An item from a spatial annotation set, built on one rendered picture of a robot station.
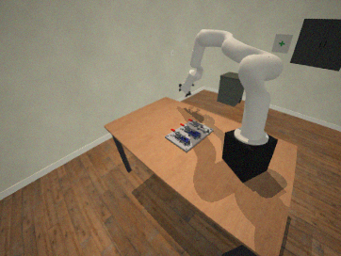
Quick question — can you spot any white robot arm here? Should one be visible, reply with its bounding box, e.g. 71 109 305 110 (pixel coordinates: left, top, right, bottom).
184 29 284 145

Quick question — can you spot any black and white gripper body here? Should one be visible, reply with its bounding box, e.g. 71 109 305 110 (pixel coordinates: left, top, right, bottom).
180 83 191 94

